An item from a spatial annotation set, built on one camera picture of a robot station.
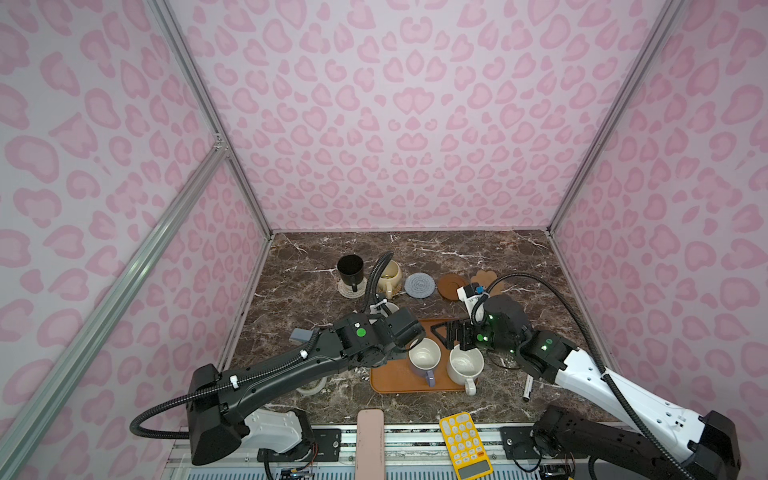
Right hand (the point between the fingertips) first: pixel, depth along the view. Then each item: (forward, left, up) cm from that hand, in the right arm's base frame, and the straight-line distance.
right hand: (444, 326), depth 73 cm
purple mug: (-1, +4, -17) cm, 17 cm away
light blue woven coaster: (+25, +5, -19) cm, 31 cm away
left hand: (-3, +11, -1) cm, 12 cm away
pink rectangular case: (-24, +18, -15) cm, 34 cm away
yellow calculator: (-24, -5, -17) cm, 30 cm away
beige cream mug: (+22, +15, -11) cm, 28 cm away
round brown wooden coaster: (+27, -6, -22) cm, 35 cm away
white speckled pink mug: (-3, -7, -18) cm, 19 cm away
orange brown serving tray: (-6, +12, -19) cm, 23 cm away
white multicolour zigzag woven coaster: (+21, +29, -17) cm, 40 cm away
